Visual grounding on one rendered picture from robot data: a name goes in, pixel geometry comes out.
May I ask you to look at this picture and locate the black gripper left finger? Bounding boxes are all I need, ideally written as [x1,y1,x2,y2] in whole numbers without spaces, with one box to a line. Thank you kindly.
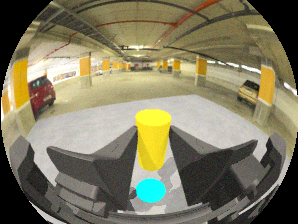
[47,125,138,212]

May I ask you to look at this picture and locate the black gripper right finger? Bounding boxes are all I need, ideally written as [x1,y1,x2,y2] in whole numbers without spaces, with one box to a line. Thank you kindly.
[169,125,258,206]

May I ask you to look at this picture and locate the yellow cylinder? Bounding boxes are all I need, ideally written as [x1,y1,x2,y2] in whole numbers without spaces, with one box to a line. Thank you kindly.
[136,109,172,172]

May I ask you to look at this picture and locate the cyan circle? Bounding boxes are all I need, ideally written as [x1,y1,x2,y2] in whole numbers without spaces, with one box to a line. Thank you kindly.
[136,179,166,202]

